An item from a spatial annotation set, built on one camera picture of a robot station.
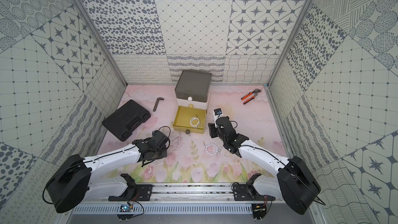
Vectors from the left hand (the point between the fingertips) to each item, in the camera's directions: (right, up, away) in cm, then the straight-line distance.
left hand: (165, 150), depth 86 cm
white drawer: (+15, +26, +9) cm, 31 cm away
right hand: (+28, +15, 0) cm, 31 cm away
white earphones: (+17, +12, +12) cm, 24 cm away
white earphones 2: (+27, 0, +2) cm, 27 cm away
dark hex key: (-13, +26, +24) cm, 38 cm away
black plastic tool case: (-32, +14, +7) cm, 36 cm away
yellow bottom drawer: (+7, +14, +14) cm, 21 cm away
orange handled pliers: (+61, +35, +29) cm, 76 cm away
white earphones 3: (-6, -9, -6) cm, 12 cm away
